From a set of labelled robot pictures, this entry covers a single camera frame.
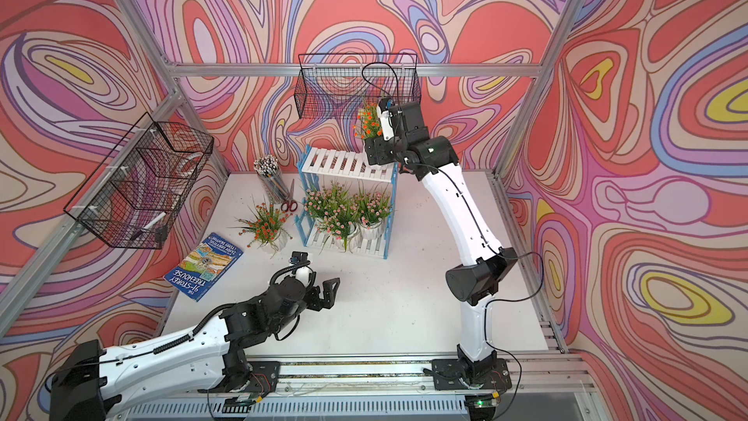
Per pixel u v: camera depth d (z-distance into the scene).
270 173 0.98
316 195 0.90
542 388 0.75
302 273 0.67
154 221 0.74
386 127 0.65
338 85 0.82
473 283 0.46
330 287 0.71
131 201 0.73
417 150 0.51
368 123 0.68
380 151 0.66
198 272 0.89
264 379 0.72
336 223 0.84
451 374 0.73
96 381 0.41
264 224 0.87
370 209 0.88
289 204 1.09
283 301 0.56
